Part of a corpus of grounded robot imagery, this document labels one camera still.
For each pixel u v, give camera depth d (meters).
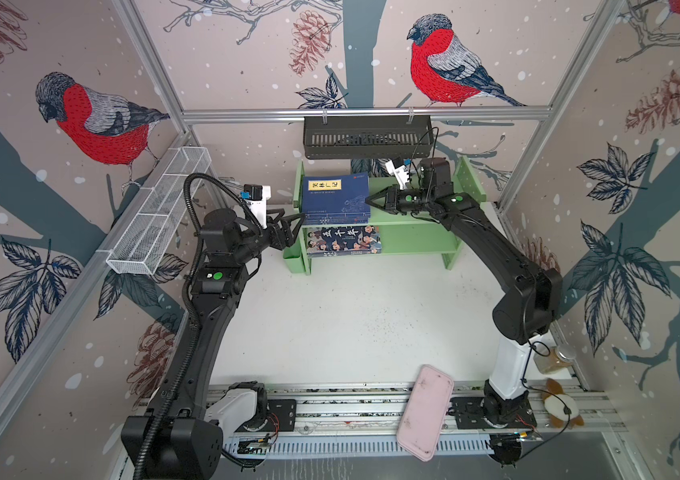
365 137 1.05
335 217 0.78
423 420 0.71
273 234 0.61
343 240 0.92
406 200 0.71
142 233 0.74
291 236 0.63
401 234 0.95
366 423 0.73
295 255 1.01
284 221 0.61
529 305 0.49
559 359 0.74
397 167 0.74
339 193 0.80
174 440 0.36
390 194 0.70
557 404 0.70
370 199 0.78
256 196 0.58
